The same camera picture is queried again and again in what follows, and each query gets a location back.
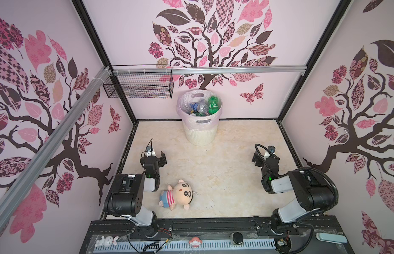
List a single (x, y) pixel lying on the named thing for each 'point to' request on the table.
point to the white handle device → (335, 238)
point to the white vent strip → (180, 246)
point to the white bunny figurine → (107, 242)
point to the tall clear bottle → (201, 107)
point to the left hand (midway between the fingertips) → (155, 154)
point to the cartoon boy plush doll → (181, 194)
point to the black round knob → (238, 238)
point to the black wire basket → (142, 81)
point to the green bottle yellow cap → (213, 105)
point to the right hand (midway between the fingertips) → (265, 150)
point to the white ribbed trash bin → (203, 137)
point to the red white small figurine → (195, 242)
